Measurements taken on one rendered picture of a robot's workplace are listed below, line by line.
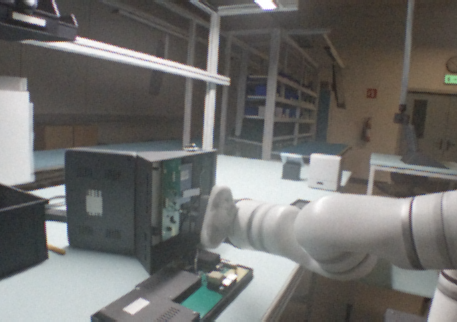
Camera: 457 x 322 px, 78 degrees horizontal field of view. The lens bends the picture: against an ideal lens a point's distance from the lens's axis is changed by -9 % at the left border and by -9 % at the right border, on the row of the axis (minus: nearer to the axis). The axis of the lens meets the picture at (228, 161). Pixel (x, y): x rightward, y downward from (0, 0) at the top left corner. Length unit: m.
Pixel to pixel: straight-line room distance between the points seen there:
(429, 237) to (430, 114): 6.91
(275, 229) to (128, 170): 0.32
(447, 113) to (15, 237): 7.13
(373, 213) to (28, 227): 0.55
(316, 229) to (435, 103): 6.94
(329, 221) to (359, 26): 7.10
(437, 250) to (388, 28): 7.09
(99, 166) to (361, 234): 0.48
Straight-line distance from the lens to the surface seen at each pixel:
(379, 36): 7.28
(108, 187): 0.63
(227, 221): 0.44
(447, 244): 0.30
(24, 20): 0.80
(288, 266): 0.65
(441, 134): 7.23
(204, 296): 0.51
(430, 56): 7.25
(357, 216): 0.32
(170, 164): 0.58
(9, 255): 0.63
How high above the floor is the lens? 1.29
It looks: 9 degrees down
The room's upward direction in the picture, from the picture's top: 4 degrees clockwise
